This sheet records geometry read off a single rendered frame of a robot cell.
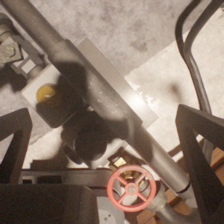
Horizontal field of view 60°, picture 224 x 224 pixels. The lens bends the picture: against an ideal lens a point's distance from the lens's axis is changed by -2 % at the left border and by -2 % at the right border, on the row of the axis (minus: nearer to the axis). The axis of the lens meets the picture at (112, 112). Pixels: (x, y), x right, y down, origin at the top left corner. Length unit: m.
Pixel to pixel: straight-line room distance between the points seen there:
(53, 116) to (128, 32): 0.56
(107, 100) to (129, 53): 0.60
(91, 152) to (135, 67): 0.56
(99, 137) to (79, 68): 0.11
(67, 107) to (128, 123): 0.14
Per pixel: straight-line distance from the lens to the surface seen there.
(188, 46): 0.78
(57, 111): 0.32
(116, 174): 0.29
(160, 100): 0.80
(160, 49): 0.82
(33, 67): 0.35
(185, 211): 0.75
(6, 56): 0.35
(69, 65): 0.21
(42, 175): 0.70
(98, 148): 0.28
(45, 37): 0.22
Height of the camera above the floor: 0.77
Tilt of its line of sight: 85 degrees down
